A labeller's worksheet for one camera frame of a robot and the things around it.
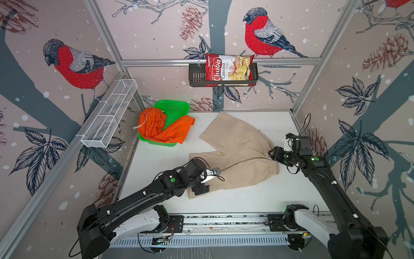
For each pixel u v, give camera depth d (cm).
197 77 95
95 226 39
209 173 65
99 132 71
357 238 37
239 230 73
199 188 66
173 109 114
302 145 60
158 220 61
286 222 68
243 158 94
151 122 101
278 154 71
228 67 88
